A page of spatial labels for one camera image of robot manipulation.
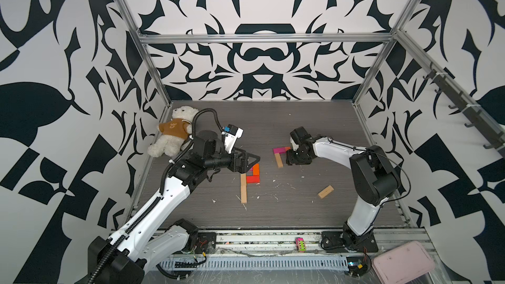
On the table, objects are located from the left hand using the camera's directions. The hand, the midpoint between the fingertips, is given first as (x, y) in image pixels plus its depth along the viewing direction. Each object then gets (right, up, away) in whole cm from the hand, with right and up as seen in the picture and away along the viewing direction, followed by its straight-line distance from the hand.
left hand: (249, 152), depth 72 cm
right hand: (+19, -6, +24) cm, 32 cm away
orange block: (+18, -2, +27) cm, 33 cm away
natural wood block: (+13, -8, +23) cm, 28 cm away
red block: (+2, -15, +18) cm, 24 cm away
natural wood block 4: (+33, -19, +15) cm, 41 cm away
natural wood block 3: (-3, -21, +13) cm, 25 cm away
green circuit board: (+39, -40, -1) cm, 56 cm away
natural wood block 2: (-3, -16, +17) cm, 24 cm away
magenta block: (+15, -3, +27) cm, 31 cm away
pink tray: (+53, -39, -3) cm, 66 cm away
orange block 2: (+3, -11, +21) cm, 24 cm away
